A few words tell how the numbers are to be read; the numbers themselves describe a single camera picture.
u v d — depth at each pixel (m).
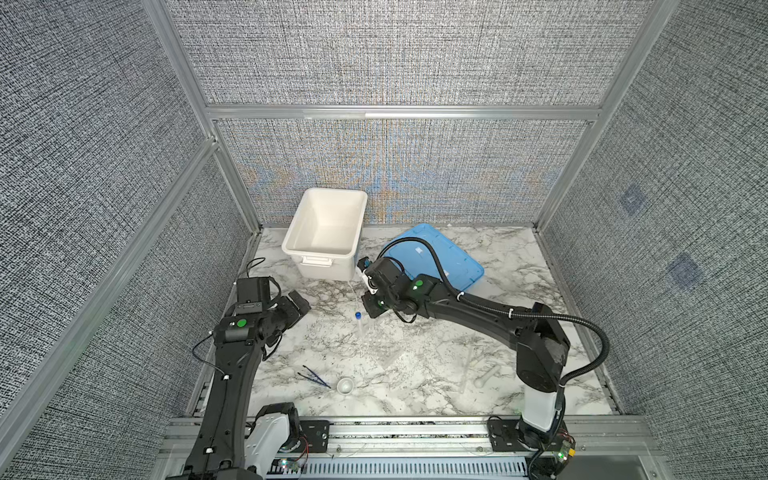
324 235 1.19
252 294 0.58
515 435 0.73
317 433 0.73
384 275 0.63
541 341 0.50
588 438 0.75
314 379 0.83
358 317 0.78
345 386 0.80
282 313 0.67
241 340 0.49
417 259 1.10
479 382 0.81
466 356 0.88
